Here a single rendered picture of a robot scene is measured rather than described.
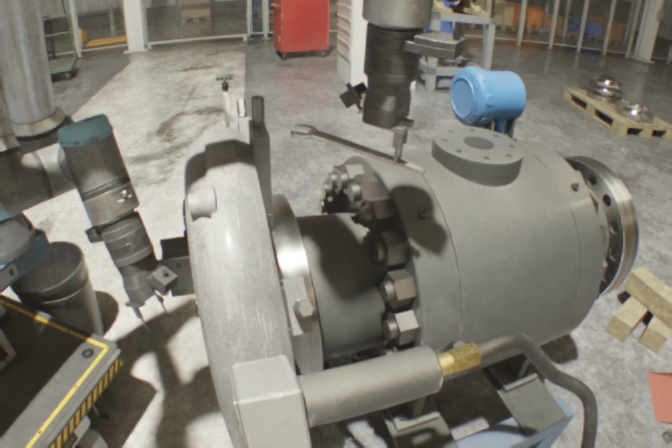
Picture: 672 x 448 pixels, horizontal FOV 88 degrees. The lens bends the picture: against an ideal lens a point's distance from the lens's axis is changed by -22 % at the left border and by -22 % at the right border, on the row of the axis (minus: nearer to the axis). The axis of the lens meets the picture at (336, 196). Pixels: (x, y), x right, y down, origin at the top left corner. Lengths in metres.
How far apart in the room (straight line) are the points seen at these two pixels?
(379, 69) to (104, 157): 0.42
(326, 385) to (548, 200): 0.63
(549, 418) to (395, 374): 0.78
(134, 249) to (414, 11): 0.53
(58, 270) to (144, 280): 1.21
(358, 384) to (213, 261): 0.26
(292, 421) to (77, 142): 0.50
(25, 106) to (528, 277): 1.12
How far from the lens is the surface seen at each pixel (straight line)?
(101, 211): 0.69
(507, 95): 1.20
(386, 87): 0.57
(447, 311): 0.81
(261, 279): 0.61
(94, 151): 0.68
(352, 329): 0.89
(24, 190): 0.78
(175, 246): 0.86
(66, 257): 1.86
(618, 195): 1.27
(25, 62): 1.00
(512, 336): 0.72
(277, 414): 0.55
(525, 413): 1.29
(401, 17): 0.53
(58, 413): 1.28
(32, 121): 1.05
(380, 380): 0.59
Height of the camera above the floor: 1.28
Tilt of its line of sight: 30 degrees down
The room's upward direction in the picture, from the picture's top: 2 degrees clockwise
